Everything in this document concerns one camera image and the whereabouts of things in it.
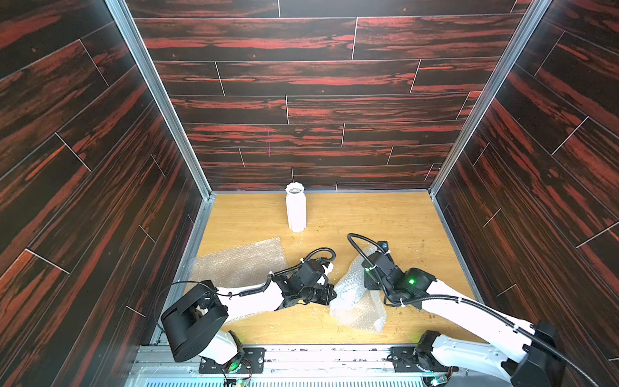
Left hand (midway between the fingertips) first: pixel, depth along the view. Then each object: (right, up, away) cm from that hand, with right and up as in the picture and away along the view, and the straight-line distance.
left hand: (339, 298), depth 80 cm
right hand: (+13, +10, +1) cm, 16 cm away
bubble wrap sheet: (-34, +9, +13) cm, 38 cm away
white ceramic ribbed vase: (-15, +32, +16) cm, 39 cm away
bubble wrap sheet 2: (+6, -4, +4) cm, 9 cm away
